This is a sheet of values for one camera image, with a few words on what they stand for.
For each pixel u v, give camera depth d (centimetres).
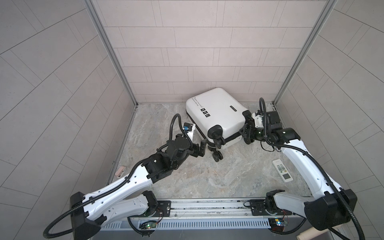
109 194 40
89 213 37
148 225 65
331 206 38
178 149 47
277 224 68
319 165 43
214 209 72
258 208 71
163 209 71
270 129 58
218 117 83
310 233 63
